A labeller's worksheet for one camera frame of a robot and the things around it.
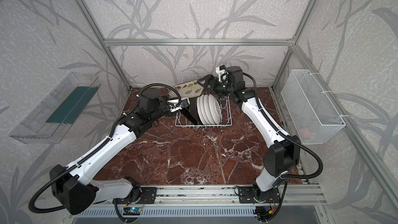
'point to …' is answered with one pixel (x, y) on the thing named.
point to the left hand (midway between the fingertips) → (180, 90)
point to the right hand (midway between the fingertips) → (202, 80)
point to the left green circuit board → (132, 210)
